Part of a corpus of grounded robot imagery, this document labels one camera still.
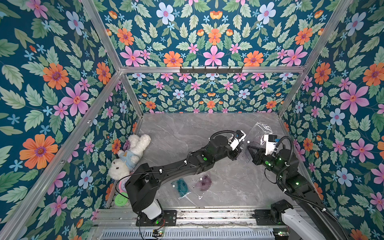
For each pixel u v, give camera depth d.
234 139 0.60
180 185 0.84
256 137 0.69
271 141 0.63
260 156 0.62
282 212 0.62
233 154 0.64
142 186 0.43
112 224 0.73
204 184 0.84
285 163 0.51
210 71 0.93
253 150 0.69
